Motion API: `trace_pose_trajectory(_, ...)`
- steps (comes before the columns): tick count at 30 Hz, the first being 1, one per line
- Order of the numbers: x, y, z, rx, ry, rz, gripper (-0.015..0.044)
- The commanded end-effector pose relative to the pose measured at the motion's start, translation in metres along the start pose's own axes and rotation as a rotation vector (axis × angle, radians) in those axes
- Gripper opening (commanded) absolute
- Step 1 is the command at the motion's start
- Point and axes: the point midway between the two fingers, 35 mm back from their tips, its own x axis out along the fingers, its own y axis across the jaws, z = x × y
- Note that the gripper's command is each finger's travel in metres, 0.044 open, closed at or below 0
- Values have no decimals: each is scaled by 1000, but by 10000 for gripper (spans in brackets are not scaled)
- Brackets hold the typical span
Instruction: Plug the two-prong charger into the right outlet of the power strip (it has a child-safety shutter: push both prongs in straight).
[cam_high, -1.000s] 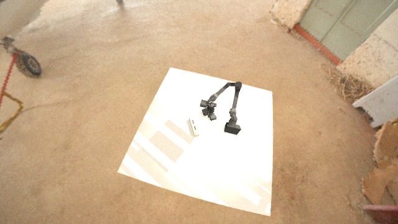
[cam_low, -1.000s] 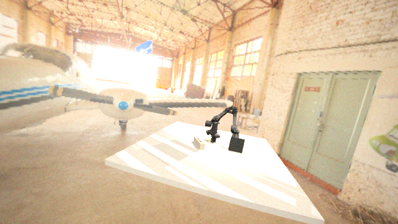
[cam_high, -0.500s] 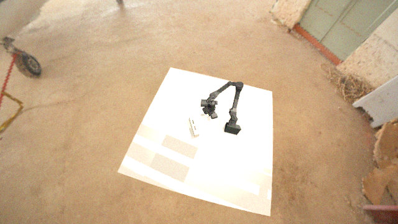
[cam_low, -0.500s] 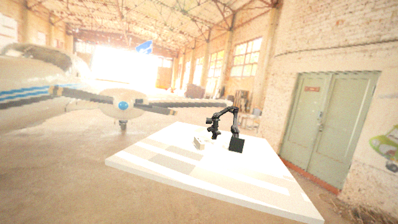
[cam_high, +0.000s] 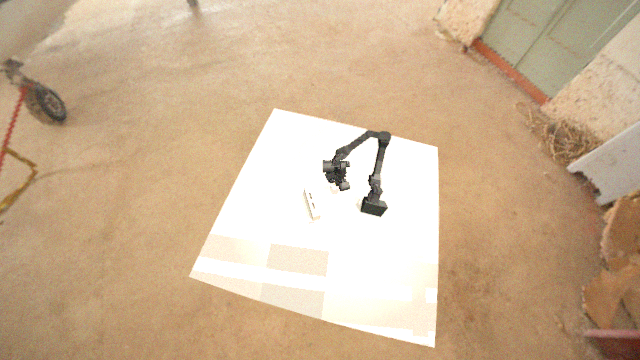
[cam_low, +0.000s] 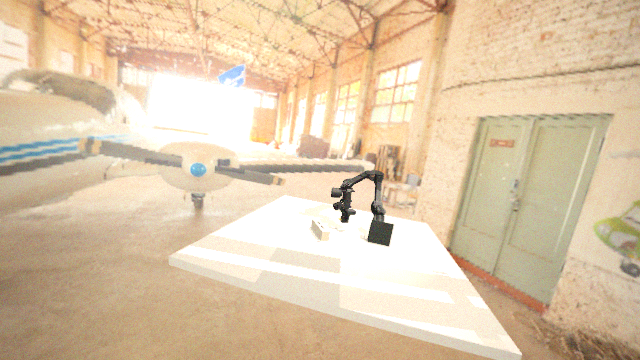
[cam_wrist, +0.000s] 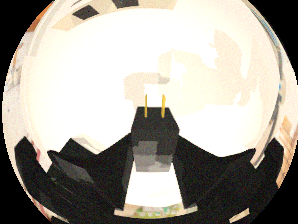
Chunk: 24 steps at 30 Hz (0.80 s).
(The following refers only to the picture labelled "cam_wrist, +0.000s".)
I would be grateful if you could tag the black two-prong plug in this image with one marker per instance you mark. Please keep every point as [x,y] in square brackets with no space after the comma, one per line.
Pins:
[154,135]

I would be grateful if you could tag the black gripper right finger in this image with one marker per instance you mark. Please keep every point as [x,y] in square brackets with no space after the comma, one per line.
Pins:
[199,171]

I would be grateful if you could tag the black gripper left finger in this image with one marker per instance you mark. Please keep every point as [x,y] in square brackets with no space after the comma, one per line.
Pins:
[108,172]

